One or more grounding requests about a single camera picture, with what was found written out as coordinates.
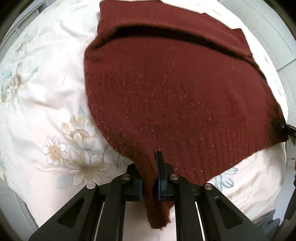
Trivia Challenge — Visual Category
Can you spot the dark red knit sweater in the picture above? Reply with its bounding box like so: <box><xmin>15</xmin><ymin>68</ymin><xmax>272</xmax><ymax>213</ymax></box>
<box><xmin>84</xmin><ymin>1</ymin><xmax>288</xmax><ymax>229</ymax></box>

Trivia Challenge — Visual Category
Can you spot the floral pink bed cover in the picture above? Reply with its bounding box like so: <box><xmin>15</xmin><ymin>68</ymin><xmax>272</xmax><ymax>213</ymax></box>
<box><xmin>1</xmin><ymin>1</ymin><xmax>288</xmax><ymax>240</ymax></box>

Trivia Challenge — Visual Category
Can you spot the white low radiator cabinet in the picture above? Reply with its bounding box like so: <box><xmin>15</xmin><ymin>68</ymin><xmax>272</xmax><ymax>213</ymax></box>
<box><xmin>1</xmin><ymin>1</ymin><xmax>48</xmax><ymax>60</ymax></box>

